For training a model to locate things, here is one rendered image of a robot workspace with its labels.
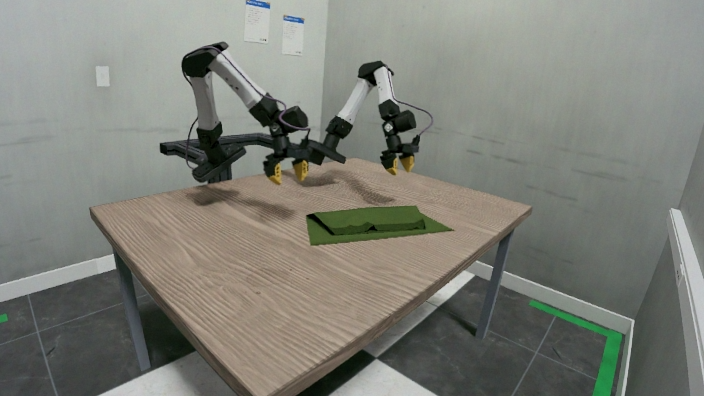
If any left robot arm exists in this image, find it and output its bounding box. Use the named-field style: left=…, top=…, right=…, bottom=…
left=309, top=60, right=420, bottom=159

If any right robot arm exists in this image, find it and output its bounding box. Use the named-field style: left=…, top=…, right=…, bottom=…
left=181, top=41, right=309, bottom=178

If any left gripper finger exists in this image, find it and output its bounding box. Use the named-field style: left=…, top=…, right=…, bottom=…
left=386, top=158, right=397, bottom=175
left=399, top=155, right=414, bottom=172

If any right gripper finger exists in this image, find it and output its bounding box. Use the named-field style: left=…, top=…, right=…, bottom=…
left=292, top=160, right=308, bottom=181
left=267, top=163, right=280, bottom=185

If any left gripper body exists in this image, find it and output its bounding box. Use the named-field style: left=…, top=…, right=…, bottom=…
left=380, top=135, right=414, bottom=170

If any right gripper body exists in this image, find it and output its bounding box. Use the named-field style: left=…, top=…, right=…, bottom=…
left=262, top=136, right=308, bottom=177

